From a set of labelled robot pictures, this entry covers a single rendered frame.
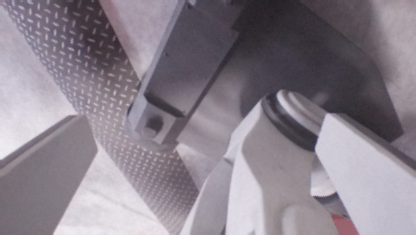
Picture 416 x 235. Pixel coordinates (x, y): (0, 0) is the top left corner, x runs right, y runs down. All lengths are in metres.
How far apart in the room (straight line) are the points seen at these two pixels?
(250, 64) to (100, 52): 0.48
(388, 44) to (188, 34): 0.56
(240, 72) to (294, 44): 0.13
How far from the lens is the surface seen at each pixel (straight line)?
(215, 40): 0.45
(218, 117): 0.55
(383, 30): 0.75
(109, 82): 0.77
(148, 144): 0.62
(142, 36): 0.70
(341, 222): 1.01
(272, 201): 0.17
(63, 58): 0.83
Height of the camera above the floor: 0.63
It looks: 56 degrees down
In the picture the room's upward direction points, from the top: 167 degrees counter-clockwise
